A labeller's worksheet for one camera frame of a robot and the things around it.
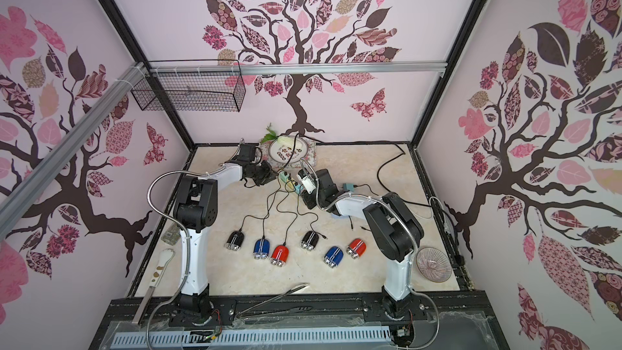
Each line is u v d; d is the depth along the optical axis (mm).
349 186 1023
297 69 948
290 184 944
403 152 1170
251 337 697
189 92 931
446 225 942
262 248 842
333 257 814
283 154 1148
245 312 727
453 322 724
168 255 843
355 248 833
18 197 509
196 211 599
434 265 813
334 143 1228
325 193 743
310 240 855
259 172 944
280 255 827
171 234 862
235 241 854
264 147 1190
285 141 1177
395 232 497
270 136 1185
